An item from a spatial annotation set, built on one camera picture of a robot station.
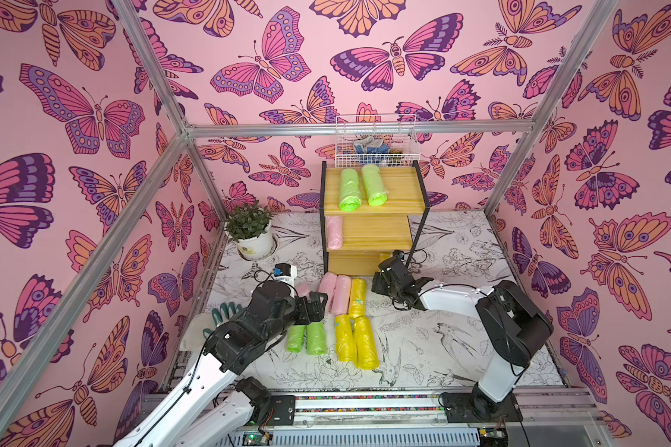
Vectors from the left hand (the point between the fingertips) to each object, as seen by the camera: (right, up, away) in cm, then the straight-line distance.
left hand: (317, 295), depth 72 cm
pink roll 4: (+4, +17, +14) cm, 22 cm away
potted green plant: (-24, +19, +20) cm, 37 cm away
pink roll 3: (+7, -3, +21) cm, 23 cm away
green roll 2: (-1, -15, +11) cm, 19 cm away
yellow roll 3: (+14, -18, +9) cm, 24 cm away
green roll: (-7, -15, +10) cm, 19 cm away
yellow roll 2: (+7, -15, +10) cm, 20 cm away
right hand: (+20, +1, +24) cm, 31 cm away
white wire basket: (+19, +44, +21) cm, 53 cm away
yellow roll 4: (+21, +8, +28) cm, 36 cm away
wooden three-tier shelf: (+9, +7, +28) cm, 30 cm away
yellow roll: (+11, -5, +18) cm, 22 cm away
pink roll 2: (+1, -2, +24) cm, 24 cm away
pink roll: (-7, -2, +23) cm, 24 cm away
